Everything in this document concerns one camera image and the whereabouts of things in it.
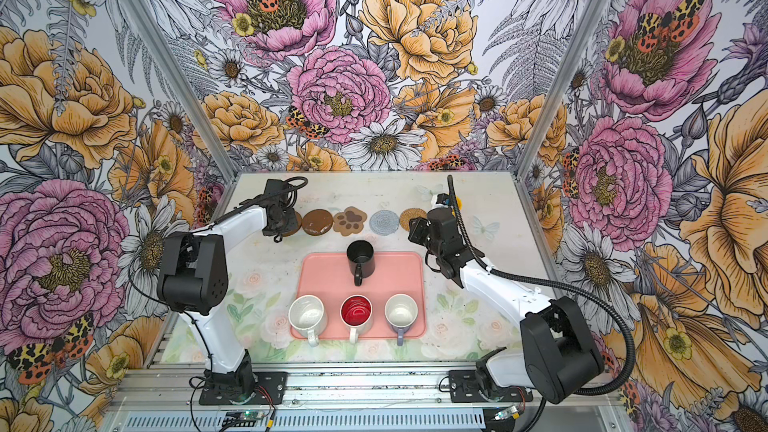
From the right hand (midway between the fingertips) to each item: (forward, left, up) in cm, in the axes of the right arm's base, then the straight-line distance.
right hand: (412, 229), depth 87 cm
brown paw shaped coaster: (+14, +21, -15) cm, 29 cm away
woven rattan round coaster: (+17, 0, -15) cm, 23 cm away
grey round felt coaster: (+15, +8, -16) cm, 23 cm away
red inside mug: (-18, +16, -14) cm, 28 cm away
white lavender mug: (-18, +4, -15) cm, 23 cm away
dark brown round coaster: (+15, +32, -15) cm, 38 cm away
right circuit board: (-42, -21, -16) cm, 49 cm away
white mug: (-18, +30, -14) cm, 38 cm away
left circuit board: (-41, +42, -15) cm, 61 cm away
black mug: (-2, +15, -11) cm, 19 cm away
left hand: (+7, +40, -9) cm, 42 cm away
